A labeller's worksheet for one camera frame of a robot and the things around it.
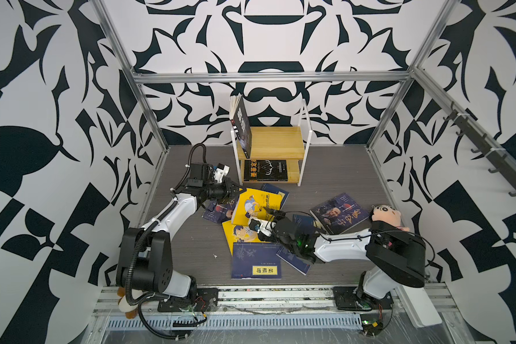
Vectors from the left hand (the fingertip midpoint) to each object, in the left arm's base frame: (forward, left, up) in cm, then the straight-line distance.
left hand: (244, 187), depth 83 cm
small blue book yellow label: (+10, -12, -17) cm, 23 cm away
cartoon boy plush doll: (-9, -57, -10) cm, 59 cm away
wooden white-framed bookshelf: (+15, -15, +2) cm, 21 cm away
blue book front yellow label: (-22, -4, -18) cm, 29 cm away
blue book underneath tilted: (-8, -25, -18) cm, 31 cm away
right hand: (-7, -7, -7) cm, 12 cm away
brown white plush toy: (-37, +37, -15) cm, 54 cm away
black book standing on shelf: (+18, +1, +17) cm, 25 cm away
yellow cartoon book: (-12, +3, -15) cm, 20 cm away
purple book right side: (-5, -40, -16) cm, 44 cm away
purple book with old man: (-2, +11, -16) cm, 19 cm away
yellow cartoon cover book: (-5, -2, -4) cm, 6 cm away
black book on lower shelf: (+18, -10, -13) cm, 24 cm away
